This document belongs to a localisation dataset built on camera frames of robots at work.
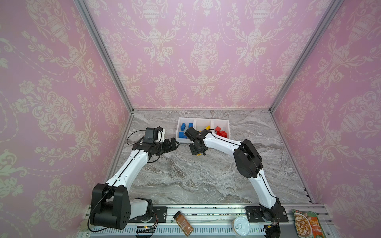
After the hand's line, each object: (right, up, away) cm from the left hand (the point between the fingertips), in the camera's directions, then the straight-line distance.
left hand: (174, 146), depth 85 cm
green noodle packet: (+67, -36, -14) cm, 77 cm away
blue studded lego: (+4, +11, +21) cm, 24 cm away
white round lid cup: (+33, -33, -18) cm, 50 cm away
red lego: (+29, +9, +24) cm, 39 cm away
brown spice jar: (+8, -34, -17) cm, 39 cm away
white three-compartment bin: (+31, +11, +25) cm, 41 cm away
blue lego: (+9, +12, +21) cm, 26 cm away
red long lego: (+33, +5, +17) cm, 37 cm away
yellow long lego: (+21, +10, +20) cm, 31 cm away
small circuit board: (-13, -39, -12) cm, 43 cm away
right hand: (+13, -4, +11) cm, 18 cm away
